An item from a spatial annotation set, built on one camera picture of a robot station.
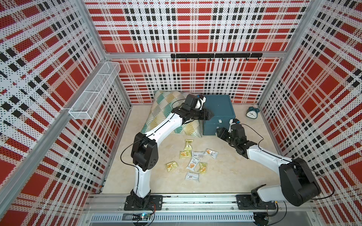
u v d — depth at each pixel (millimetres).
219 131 853
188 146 930
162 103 1001
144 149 512
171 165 845
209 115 765
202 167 838
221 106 884
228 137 765
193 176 820
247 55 886
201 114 763
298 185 426
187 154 907
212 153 907
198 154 906
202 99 793
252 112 1078
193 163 862
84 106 689
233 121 815
